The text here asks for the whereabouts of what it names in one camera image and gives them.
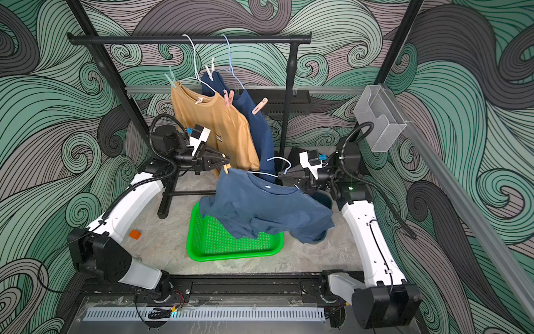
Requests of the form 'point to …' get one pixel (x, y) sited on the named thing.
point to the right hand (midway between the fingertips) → (278, 176)
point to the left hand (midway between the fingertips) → (228, 158)
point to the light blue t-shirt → (252, 203)
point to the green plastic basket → (208, 240)
